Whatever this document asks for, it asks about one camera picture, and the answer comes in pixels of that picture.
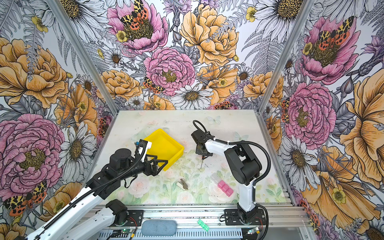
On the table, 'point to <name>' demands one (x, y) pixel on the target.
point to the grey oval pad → (158, 227)
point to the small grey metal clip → (182, 184)
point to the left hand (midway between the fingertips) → (161, 164)
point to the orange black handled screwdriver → (202, 158)
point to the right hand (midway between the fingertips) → (204, 154)
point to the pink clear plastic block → (224, 188)
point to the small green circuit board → (251, 231)
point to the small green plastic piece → (203, 225)
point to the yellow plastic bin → (165, 147)
